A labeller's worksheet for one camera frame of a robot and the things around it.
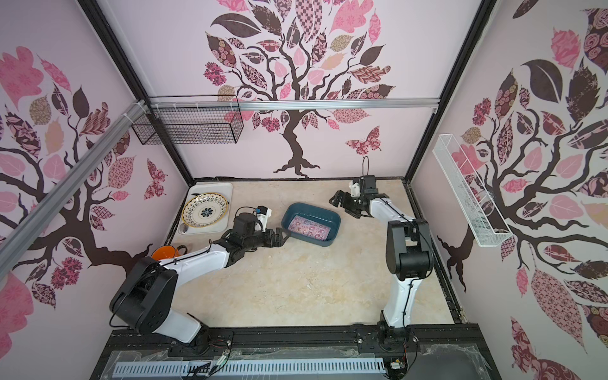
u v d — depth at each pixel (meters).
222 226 1.03
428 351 0.72
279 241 0.79
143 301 0.44
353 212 0.88
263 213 0.80
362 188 0.80
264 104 0.95
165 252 0.85
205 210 1.07
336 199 0.88
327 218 1.03
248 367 0.70
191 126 1.41
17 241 0.50
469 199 0.80
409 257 0.52
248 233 0.71
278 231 0.79
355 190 0.91
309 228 1.00
